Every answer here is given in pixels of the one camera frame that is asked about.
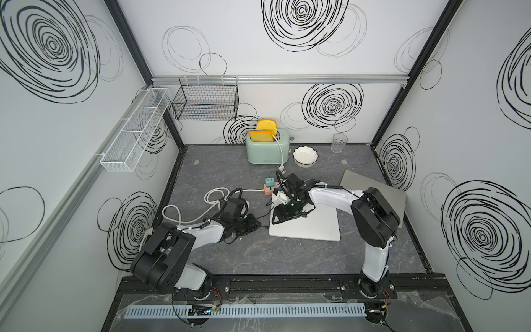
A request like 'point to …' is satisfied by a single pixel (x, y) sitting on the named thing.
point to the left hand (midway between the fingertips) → (260, 225)
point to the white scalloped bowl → (305, 156)
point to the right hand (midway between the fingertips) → (279, 220)
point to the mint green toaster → (269, 153)
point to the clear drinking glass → (338, 142)
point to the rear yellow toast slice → (267, 124)
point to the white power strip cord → (216, 195)
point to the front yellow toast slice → (261, 135)
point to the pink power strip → (268, 190)
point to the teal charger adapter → (269, 182)
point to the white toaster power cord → (281, 167)
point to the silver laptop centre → (321, 223)
